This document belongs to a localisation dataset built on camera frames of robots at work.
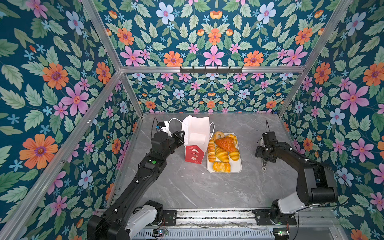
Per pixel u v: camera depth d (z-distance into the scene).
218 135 1.02
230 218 0.75
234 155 0.93
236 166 0.91
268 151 0.69
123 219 0.40
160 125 0.67
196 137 0.98
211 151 0.96
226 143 0.93
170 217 0.74
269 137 0.75
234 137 1.00
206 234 0.77
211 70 0.93
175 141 0.66
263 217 0.73
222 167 0.86
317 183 0.91
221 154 0.93
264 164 0.91
